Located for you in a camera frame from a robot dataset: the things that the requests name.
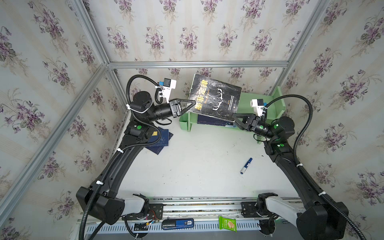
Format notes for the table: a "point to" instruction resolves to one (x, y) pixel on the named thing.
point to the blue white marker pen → (246, 166)
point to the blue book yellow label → (164, 139)
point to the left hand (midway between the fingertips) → (194, 101)
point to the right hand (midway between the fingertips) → (230, 119)
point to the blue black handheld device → (171, 223)
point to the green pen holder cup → (183, 121)
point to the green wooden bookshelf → (274, 105)
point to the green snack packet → (227, 223)
